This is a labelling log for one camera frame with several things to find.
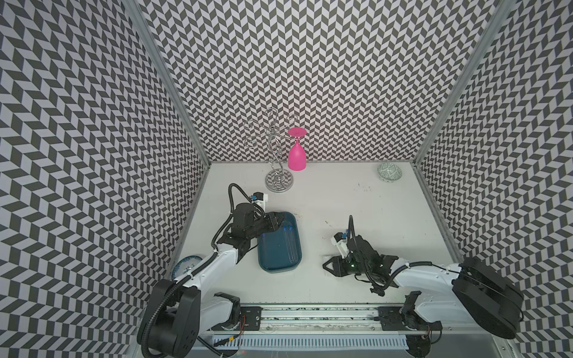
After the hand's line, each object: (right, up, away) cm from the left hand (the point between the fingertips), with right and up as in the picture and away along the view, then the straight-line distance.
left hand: (283, 216), depth 83 cm
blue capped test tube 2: (+3, -12, +5) cm, 14 cm away
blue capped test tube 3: (+1, -14, +5) cm, 14 cm away
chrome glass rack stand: (-5, +14, +27) cm, 31 cm away
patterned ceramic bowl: (+52, +18, +28) cm, 62 cm away
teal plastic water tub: (-1, -14, +4) cm, 14 cm away
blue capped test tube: (+4, -14, +5) cm, 15 cm away
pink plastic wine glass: (+5, +22, +8) cm, 24 cm away
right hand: (+16, -20, -2) cm, 25 cm away
